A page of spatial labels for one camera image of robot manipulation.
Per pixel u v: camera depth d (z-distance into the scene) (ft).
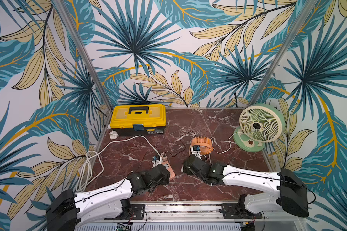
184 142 3.30
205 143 2.75
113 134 3.29
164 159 2.81
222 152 3.11
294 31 2.51
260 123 2.66
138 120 2.96
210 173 1.86
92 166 2.91
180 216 2.40
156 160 2.31
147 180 1.93
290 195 1.36
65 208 1.34
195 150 2.33
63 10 2.24
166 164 2.87
